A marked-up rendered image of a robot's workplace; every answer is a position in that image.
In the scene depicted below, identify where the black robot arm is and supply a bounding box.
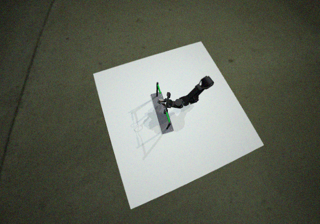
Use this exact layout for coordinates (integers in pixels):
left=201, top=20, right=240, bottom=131
left=166, top=76, right=214, bottom=108

